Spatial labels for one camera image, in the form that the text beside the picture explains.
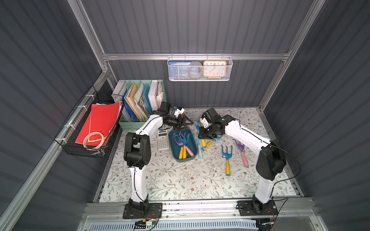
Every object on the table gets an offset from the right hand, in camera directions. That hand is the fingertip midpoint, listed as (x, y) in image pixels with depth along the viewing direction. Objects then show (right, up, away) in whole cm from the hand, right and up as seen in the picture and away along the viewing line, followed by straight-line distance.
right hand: (202, 135), depth 87 cm
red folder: (-52, +9, -16) cm, 55 cm away
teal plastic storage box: (-18, -9, +11) cm, 23 cm away
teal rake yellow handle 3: (+17, -15, +7) cm, 23 cm away
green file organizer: (-40, +24, +9) cm, 48 cm away
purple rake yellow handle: (-14, -7, +9) cm, 18 cm away
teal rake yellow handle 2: (+1, -6, -4) cm, 7 cm away
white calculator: (-27, -5, +13) cm, 30 cm away
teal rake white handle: (-3, +5, +2) cm, 6 cm away
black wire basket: (-61, +1, -26) cm, 66 cm away
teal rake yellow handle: (-11, -5, +12) cm, 17 cm away
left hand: (-9, +6, +1) cm, 11 cm away
